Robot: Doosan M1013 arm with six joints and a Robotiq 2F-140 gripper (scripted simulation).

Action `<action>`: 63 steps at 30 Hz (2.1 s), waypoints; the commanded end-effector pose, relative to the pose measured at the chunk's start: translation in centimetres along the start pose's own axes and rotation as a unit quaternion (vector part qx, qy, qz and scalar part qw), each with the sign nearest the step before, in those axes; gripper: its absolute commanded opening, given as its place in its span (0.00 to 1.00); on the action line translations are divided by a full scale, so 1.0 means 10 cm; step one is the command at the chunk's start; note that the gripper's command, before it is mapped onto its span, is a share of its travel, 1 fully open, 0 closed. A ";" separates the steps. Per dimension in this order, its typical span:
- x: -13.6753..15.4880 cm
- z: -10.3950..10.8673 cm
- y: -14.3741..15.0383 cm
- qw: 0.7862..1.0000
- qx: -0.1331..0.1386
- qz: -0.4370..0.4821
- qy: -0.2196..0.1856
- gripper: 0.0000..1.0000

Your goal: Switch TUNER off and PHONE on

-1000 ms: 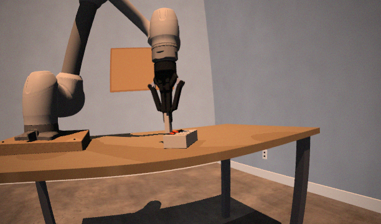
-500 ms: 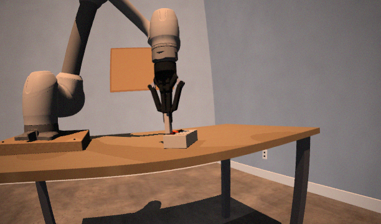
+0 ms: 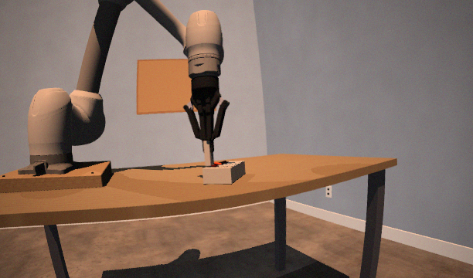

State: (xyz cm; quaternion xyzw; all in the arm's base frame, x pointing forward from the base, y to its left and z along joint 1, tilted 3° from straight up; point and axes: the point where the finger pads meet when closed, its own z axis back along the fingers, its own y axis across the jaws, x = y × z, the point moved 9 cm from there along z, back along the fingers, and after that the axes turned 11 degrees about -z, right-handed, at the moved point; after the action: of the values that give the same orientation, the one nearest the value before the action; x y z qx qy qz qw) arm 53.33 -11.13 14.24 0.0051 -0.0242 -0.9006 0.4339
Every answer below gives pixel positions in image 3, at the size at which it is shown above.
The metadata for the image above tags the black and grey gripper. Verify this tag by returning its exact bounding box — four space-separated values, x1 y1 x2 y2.
183 76 230 166

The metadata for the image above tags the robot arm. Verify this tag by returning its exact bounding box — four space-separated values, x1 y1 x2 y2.
18 0 224 175

